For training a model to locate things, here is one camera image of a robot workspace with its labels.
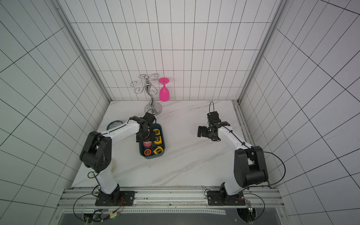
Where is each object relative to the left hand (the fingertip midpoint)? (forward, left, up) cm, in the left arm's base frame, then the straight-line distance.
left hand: (146, 141), depth 91 cm
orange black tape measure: (-8, -2, 0) cm, 8 cm away
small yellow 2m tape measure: (+2, -8, -1) cm, 8 cm away
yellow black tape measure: (-5, -9, -1) cm, 10 cm away
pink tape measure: (0, 0, -2) cm, 2 cm away
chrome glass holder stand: (+32, 0, +18) cm, 36 cm away
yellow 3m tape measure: (+9, -6, -1) cm, 10 cm away
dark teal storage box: (-4, -6, -2) cm, 8 cm away
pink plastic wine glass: (+32, -10, +14) cm, 36 cm away
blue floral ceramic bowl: (+14, +27, 0) cm, 30 cm away
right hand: (+5, -35, +3) cm, 36 cm away
